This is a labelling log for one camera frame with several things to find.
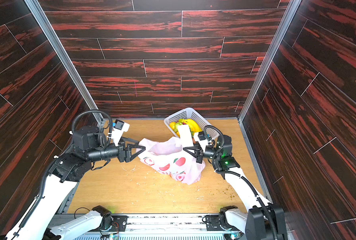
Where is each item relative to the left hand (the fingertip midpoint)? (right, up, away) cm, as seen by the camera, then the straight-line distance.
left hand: (142, 146), depth 60 cm
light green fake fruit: (+13, +10, +44) cm, 47 cm away
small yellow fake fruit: (+10, +11, +47) cm, 49 cm away
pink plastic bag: (+9, -6, +12) cm, 16 cm away
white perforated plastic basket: (+24, +21, +55) cm, 64 cm away
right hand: (+19, -1, +14) cm, 23 cm away
